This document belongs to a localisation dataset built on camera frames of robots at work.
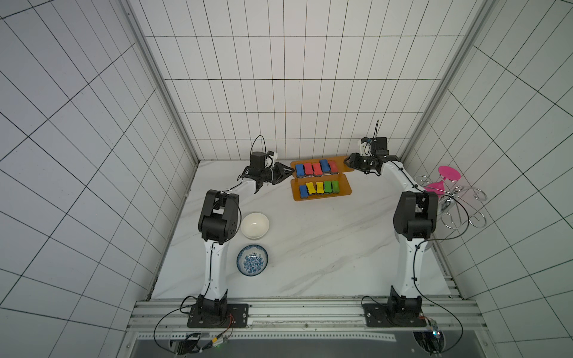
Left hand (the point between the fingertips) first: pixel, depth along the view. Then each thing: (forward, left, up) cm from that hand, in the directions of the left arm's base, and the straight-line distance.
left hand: (292, 172), depth 98 cm
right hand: (+7, -22, +1) cm, 23 cm away
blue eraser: (-1, -3, +3) cm, 4 cm away
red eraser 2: (-1, -11, +3) cm, 11 cm away
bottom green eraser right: (0, -21, -11) cm, 24 cm away
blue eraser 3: (-3, -5, -10) cm, 12 cm away
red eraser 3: (+1, -18, +3) cm, 18 cm away
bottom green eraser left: (0, -17, -11) cm, 20 cm away
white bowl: (-21, +16, -10) cm, 28 cm away
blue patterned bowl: (-35, +16, -12) cm, 40 cm away
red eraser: (0, -7, +3) cm, 7 cm away
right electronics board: (-60, -44, -13) cm, 76 cm away
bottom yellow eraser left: (-1, -9, -10) cm, 13 cm away
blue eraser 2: (+1, -14, +3) cm, 15 cm away
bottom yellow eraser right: (-2, -13, -9) cm, 16 cm away
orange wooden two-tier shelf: (0, -13, -4) cm, 13 cm away
